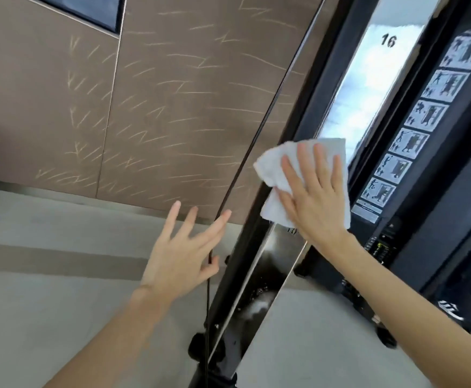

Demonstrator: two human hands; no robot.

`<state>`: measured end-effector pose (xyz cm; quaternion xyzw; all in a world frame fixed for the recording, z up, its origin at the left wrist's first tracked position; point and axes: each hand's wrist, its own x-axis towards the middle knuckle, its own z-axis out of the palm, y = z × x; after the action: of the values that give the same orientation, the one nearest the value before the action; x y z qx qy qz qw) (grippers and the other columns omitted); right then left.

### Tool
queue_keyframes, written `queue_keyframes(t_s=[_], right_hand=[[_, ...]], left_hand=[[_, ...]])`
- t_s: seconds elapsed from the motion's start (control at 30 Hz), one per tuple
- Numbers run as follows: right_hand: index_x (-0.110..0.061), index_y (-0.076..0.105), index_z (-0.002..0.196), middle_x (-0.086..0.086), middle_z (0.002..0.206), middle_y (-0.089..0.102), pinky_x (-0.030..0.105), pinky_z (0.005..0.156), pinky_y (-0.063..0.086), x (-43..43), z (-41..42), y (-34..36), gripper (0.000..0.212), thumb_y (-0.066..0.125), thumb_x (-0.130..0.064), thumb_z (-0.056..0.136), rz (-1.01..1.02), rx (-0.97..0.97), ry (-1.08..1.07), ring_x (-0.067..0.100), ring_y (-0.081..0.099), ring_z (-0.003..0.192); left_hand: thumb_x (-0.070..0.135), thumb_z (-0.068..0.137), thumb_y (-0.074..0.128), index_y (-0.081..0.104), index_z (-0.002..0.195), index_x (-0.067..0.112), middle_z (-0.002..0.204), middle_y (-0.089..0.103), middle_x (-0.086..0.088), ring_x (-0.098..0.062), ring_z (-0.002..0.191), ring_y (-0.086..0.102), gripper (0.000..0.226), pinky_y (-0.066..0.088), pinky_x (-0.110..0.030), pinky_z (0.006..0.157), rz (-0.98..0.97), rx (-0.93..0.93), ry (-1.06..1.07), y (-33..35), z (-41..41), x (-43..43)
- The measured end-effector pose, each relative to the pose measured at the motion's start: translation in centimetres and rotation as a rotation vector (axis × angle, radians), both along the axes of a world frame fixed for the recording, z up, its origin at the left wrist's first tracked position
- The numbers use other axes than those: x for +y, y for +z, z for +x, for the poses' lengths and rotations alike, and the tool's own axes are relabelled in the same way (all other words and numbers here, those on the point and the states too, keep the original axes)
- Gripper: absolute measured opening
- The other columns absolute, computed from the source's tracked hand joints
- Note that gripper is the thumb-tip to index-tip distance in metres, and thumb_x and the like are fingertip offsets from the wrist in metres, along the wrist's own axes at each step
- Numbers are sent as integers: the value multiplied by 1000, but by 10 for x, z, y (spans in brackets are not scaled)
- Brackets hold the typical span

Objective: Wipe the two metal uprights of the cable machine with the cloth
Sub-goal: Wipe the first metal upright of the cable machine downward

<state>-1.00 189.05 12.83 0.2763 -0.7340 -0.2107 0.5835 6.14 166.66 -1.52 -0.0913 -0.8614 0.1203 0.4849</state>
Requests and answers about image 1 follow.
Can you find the black weight stack plates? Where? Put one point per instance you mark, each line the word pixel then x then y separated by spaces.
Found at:
pixel 381 246

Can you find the person's right hand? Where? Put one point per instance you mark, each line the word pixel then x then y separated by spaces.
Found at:
pixel 320 206

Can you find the black weight stack cover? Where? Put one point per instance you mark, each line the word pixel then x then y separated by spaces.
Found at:
pixel 441 177

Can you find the strip of exercise pictogram stickers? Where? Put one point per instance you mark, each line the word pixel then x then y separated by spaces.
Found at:
pixel 411 141

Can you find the person's right forearm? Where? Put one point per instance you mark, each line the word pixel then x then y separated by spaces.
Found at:
pixel 401 319

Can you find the chrome numbered rail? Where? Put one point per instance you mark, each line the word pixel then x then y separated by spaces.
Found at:
pixel 376 68

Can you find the person's left hand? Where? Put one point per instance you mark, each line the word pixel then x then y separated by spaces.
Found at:
pixel 179 266

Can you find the wall-mounted black screen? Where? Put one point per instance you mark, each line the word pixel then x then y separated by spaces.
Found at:
pixel 90 8

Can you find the person's left forearm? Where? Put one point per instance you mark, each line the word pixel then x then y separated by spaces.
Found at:
pixel 110 343

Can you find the white cleaning cloth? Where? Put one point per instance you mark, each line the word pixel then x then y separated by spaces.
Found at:
pixel 271 161

